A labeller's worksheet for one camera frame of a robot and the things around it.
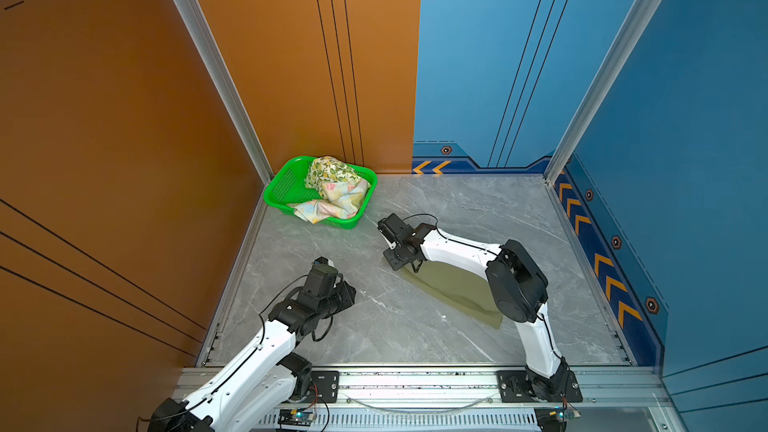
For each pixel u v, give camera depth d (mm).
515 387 725
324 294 649
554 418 706
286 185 1127
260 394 552
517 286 525
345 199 999
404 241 707
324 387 739
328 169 1029
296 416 708
